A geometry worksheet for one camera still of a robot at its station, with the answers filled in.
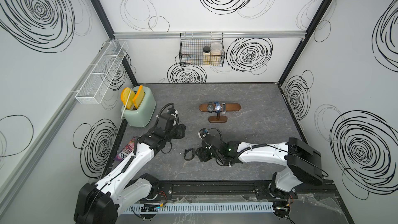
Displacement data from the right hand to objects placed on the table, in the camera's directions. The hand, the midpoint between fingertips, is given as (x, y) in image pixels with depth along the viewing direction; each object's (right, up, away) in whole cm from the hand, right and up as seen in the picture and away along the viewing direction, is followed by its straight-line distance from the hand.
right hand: (199, 152), depth 80 cm
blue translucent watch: (+14, +23, +7) cm, 28 cm away
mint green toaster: (-33, +18, +6) cm, 38 cm away
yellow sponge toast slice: (-42, +31, +5) cm, 52 cm away
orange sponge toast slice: (-34, +29, +6) cm, 45 cm away
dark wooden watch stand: (+12, +15, +19) cm, 27 cm away
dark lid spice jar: (+4, +51, +6) cm, 52 cm away
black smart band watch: (-6, -3, +5) cm, 8 cm away
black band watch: (+6, +23, +7) cm, 25 cm away
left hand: (-10, +13, +1) cm, 16 cm away
